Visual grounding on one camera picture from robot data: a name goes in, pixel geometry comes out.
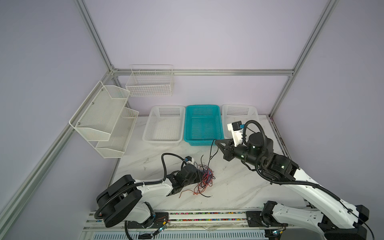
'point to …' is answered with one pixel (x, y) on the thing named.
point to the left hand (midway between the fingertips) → (202, 175)
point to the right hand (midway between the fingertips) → (214, 141)
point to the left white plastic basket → (165, 125)
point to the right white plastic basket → (243, 112)
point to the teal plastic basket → (203, 124)
